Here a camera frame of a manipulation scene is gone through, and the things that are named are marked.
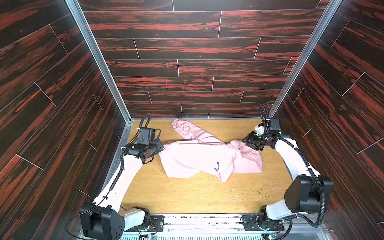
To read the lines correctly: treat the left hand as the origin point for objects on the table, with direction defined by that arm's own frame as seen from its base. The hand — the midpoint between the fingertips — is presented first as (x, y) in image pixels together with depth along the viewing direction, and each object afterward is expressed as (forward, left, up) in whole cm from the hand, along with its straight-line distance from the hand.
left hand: (160, 145), depth 81 cm
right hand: (+5, -50, -2) cm, 50 cm away
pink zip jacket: (0, -25, -8) cm, 26 cm away
